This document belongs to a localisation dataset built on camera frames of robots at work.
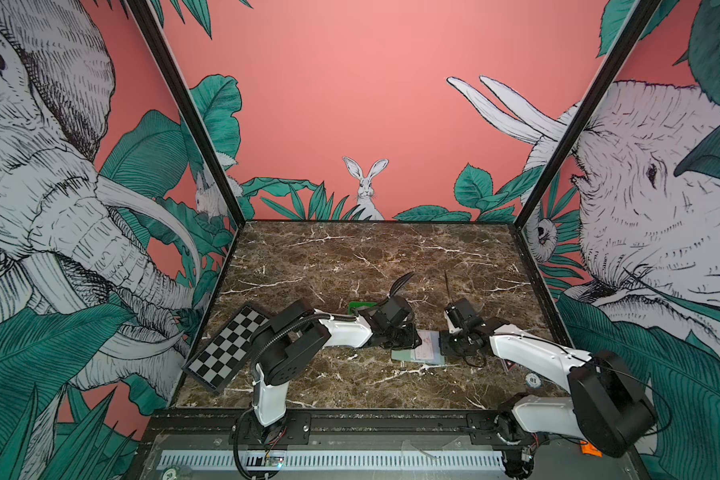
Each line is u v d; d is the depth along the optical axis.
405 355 0.85
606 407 0.42
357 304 0.97
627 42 0.73
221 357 0.82
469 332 0.67
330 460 0.70
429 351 0.86
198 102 0.88
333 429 0.75
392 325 0.72
